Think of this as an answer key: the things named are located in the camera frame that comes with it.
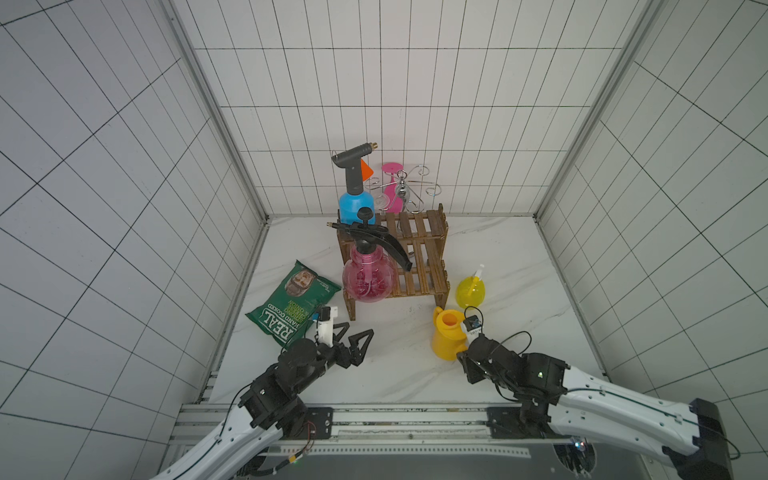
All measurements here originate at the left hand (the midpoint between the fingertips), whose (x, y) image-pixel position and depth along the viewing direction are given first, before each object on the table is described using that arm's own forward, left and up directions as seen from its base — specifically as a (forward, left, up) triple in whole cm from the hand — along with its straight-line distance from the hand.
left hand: (356, 334), depth 75 cm
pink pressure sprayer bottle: (+12, -3, +11) cm, 17 cm away
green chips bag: (+11, +22, -7) cm, 25 cm away
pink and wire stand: (+39, -11, +14) cm, 43 cm away
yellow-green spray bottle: (+13, -32, 0) cm, 34 cm away
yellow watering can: (0, -24, -1) cm, 24 cm away
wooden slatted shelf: (+22, -17, +13) cm, 31 cm away
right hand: (-4, -26, -7) cm, 27 cm away
